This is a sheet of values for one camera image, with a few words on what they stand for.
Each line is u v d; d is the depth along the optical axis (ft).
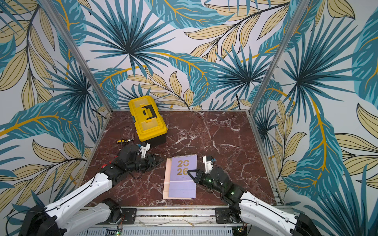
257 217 1.88
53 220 1.30
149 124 2.96
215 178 1.91
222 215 2.42
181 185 2.46
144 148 2.44
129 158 1.99
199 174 2.28
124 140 3.28
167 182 2.58
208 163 2.35
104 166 1.93
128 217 2.41
